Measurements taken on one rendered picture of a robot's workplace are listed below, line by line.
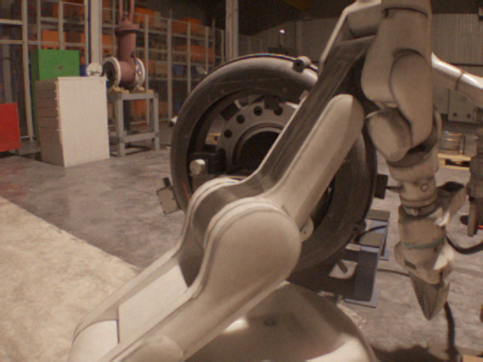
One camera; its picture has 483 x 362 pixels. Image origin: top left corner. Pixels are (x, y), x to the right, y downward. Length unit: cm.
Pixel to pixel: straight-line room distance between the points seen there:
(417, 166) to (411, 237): 12
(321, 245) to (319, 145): 56
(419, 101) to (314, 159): 24
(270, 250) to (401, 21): 38
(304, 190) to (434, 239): 24
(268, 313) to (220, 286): 39
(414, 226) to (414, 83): 21
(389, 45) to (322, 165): 26
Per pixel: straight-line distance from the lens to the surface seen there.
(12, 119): 627
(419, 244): 56
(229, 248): 54
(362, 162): 103
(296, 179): 60
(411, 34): 47
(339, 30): 81
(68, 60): 846
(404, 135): 46
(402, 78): 44
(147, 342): 60
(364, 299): 158
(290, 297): 94
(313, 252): 114
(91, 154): 497
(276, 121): 122
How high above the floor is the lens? 85
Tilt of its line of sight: 14 degrees down
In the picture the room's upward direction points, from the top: straight up
